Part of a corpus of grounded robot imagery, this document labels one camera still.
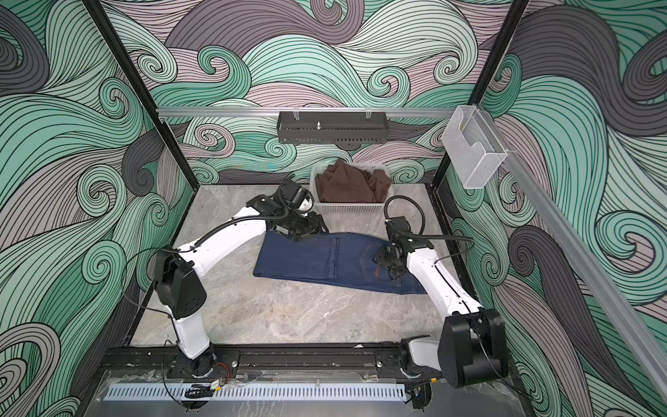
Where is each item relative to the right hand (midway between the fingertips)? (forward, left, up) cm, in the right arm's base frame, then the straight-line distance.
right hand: (378, 262), depth 84 cm
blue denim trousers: (+6, +11, -9) cm, 15 cm away
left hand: (+6, +18, +11) cm, 22 cm away
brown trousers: (+39, +11, -1) cm, 41 cm away
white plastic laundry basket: (+26, +7, -3) cm, 28 cm away
